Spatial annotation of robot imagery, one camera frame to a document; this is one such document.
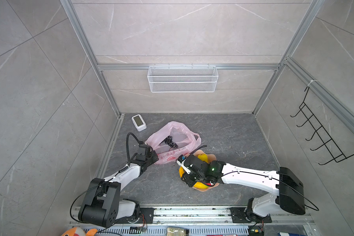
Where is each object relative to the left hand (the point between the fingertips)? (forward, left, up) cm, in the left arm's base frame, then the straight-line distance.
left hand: (155, 151), depth 92 cm
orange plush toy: (-40, +31, +1) cm, 51 cm away
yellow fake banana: (-25, -23, +12) cm, 36 cm away
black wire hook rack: (-21, -79, +30) cm, 87 cm away
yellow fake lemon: (-6, -30, +3) cm, 31 cm away
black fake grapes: (+10, -8, -3) cm, 13 cm away
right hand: (-18, -17, +5) cm, 25 cm away
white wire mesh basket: (+43, -19, +25) cm, 53 cm away
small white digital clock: (+25, +14, -1) cm, 29 cm away
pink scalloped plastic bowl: (-5, -35, 0) cm, 35 cm away
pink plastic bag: (+10, -11, -4) cm, 15 cm away
